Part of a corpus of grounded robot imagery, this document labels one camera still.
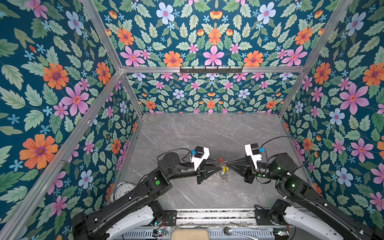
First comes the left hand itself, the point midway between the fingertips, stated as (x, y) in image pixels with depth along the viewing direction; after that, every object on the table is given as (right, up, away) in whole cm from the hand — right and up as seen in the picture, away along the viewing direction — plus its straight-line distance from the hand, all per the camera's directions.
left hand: (221, 166), depth 54 cm
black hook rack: (-2, +50, +39) cm, 64 cm away
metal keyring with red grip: (+2, -3, +5) cm, 6 cm away
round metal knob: (+5, -34, +15) cm, 38 cm away
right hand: (+3, 0, +3) cm, 4 cm away
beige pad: (-13, -34, +13) cm, 39 cm away
